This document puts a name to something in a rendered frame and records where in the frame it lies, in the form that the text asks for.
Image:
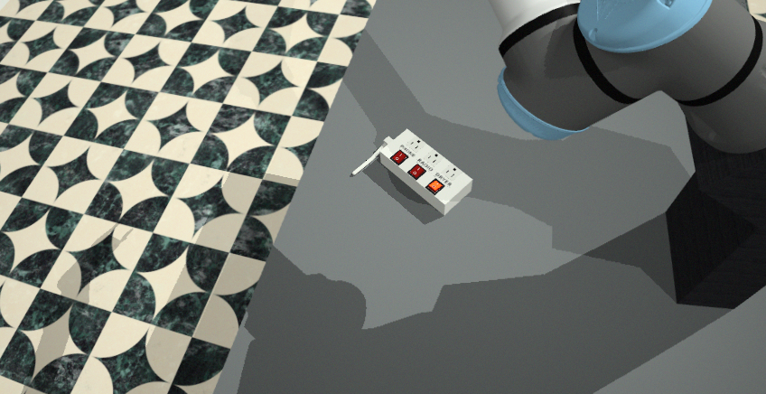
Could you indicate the white power strip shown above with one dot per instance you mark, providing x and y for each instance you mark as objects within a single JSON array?
[{"x": 424, "y": 170}]

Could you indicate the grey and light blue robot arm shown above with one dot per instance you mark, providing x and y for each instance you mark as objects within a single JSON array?
[{"x": 708, "y": 55}]

